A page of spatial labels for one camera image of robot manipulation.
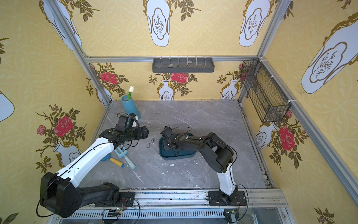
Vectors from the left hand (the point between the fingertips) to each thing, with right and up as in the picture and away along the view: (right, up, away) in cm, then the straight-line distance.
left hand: (142, 132), depth 83 cm
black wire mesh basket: (+71, +16, -9) cm, 73 cm away
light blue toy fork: (-14, -14, +7) cm, 21 cm away
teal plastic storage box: (+16, -14, 0) cm, 21 cm away
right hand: (+11, -11, +11) cm, 19 cm away
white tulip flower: (-8, +26, +4) cm, 28 cm away
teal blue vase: (-12, +16, +12) cm, 23 cm away
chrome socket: (+4, -7, +14) cm, 16 cm away
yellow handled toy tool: (-16, -19, +2) cm, 25 cm away
